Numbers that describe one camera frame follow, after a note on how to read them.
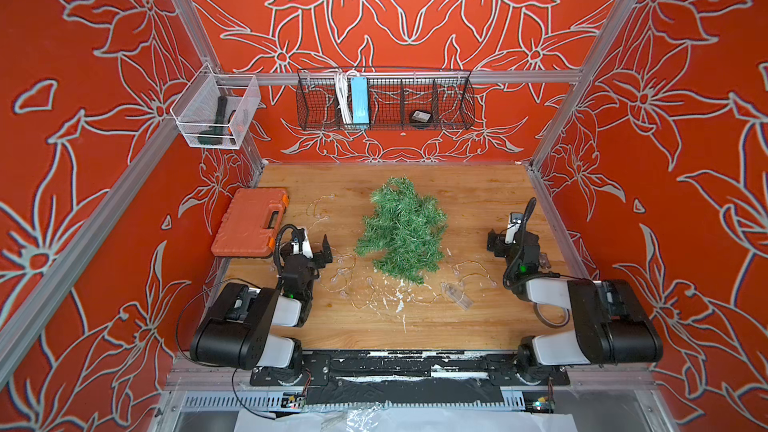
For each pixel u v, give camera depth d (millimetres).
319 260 821
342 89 878
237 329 442
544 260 902
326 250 825
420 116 956
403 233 666
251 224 973
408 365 745
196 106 797
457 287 872
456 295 843
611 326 436
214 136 783
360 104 899
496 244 775
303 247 759
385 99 978
